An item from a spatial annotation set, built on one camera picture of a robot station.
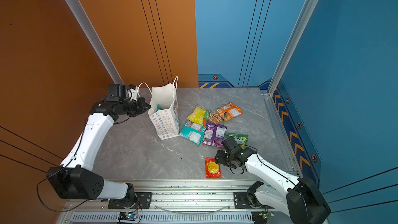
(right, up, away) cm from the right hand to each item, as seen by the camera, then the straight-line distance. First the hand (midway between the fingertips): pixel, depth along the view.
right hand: (217, 160), depth 83 cm
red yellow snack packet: (-3, -4, 0) cm, 5 cm away
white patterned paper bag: (-27, +27, -6) cm, 39 cm away
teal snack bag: (-13, +13, +11) cm, 22 cm away
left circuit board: (-43, -21, -12) cm, 49 cm away
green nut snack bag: (0, +21, +21) cm, 30 cm away
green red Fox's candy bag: (-35, +29, +11) cm, 46 cm away
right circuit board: (+19, -22, -12) cm, 31 cm away
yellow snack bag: (-11, +24, +19) cm, 33 cm away
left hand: (-34, +31, -5) cm, 46 cm away
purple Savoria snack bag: (-1, +12, +10) cm, 16 cm away
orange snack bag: (+10, +26, +22) cm, 35 cm away
